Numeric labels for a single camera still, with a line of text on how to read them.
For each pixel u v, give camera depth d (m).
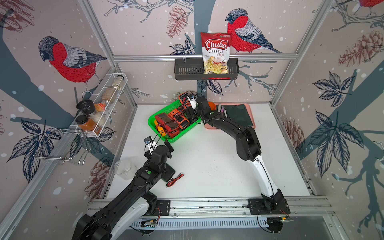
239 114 1.14
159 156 0.59
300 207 0.75
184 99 0.96
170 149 0.76
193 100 0.87
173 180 0.81
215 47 0.82
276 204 0.63
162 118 0.98
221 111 1.15
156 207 0.69
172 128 0.92
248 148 0.61
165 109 1.09
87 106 0.62
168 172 0.83
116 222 0.45
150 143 0.69
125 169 0.86
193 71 1.07
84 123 0.60
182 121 1.00
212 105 1.14
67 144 0.59
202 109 0.79
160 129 0.95
